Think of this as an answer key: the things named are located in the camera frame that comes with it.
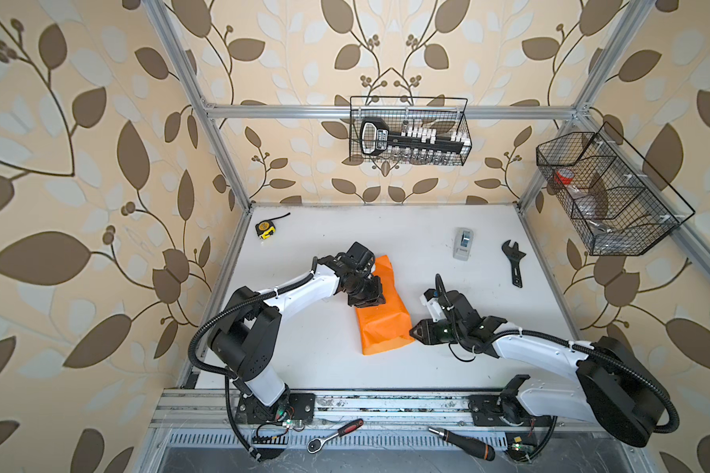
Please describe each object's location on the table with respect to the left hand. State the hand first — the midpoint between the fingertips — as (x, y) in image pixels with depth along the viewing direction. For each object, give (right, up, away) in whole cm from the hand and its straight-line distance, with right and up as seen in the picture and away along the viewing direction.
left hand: (382, 298), depth 84 cm
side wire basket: (+59, +26, -10) cm, 65 cm away
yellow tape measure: (-43, +20, +26) cm, 55 cm away
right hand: (+9, -11, +1) cm, 14 cm away
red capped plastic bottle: (+56, +36, +5) cm, 67 cm away
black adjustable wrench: (+49, +11, +21) cm, 54 cm away
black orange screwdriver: (+20, -31, -16) cm, 40 cm away
